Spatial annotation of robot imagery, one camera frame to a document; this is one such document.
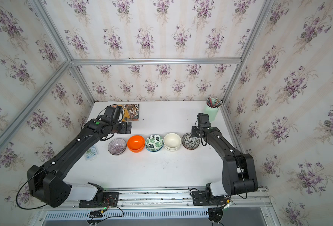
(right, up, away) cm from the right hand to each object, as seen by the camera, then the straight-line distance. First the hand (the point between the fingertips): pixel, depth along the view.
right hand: (197, 130), depth 91 cm
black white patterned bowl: (-5, -8, +2) cm, 10 cm away
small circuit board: (-57, -41, -20) cm, 73 cm away
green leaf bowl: (-29, -9, +2) cm, 30 cm away
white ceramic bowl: (-17, -8, +1) cm, 19 cm away
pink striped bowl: (-53, -10, -1) cm, 54 cm away
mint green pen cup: (+12, +16, +5) cm, 20 cm away
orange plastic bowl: (-41, -8, -1) cm, 41 cm away
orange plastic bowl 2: (-40, -11, -5) cm, 42 cm away
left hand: (-44, +3, -10) cm, 46 cm away
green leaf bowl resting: (-29, -12, -1) cm, 31 cm away
